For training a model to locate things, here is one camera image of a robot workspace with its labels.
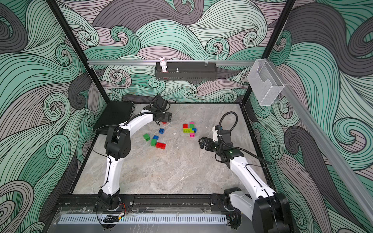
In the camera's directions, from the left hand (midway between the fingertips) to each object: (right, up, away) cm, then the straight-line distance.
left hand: (164, 115), depth 100 cm
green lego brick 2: (-7, -19, -3) cm, 20 cm away
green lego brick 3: (+20, -8, +7) cm, 23 cm away
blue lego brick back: (-3, -11, +1) cm, 12 cm away
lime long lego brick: (+17, -11, +1) cm, 20 cm away
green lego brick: (-13, -16, -1) cm, 20 cm away
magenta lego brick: (+20, -6, +8) cm, 22 cm away
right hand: (+26, -16, -16) cm, 34 cm away
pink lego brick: (+20, -14, -1) cm, 24 cm away
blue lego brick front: (+21, -10, +1) cm, 24 cm away
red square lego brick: (+14, -8, +4) cm, 17 cm away
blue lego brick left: (-6, -16, -2) cm, 17 cm away
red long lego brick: (-2, -20, -6) cm, 21 cm away
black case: (-40, +2, +11) cm, 42 cm away
